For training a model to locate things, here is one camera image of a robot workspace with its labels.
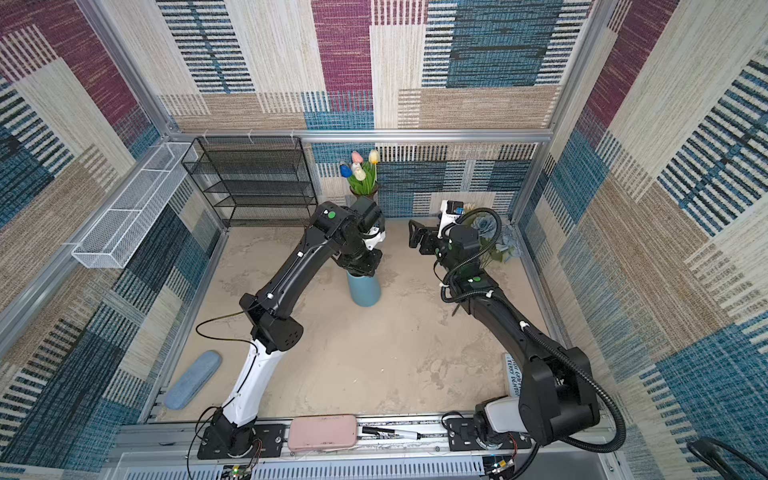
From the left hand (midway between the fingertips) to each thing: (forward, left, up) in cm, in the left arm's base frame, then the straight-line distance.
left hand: (374, 268), depth 81 cm
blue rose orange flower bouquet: (+20, -42, -11) cm, 48 cm away
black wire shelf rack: (+43, +44, -4) cm, 62 cm away
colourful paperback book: (-22, -37, -19) cm, 47 cm away
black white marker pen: (-35, -3, -20) cm, 41 cm away
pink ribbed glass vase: (+31, +3, +1) cm, 31 cm away
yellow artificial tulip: (+37, 0, +10) cm, 38 cm away
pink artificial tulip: (+37, +6, +9) cm, 39 cm away
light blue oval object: (-22, +49, -19) cm, 57 cm away
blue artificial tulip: (+31, +9, +9) cm, 33 cm away
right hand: (+9, -13, +8) cm, 18 cm away
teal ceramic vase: (-1, +3, -9) cm, 9 cm away
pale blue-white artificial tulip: (+29, +5, +10) cm, 31 cm away
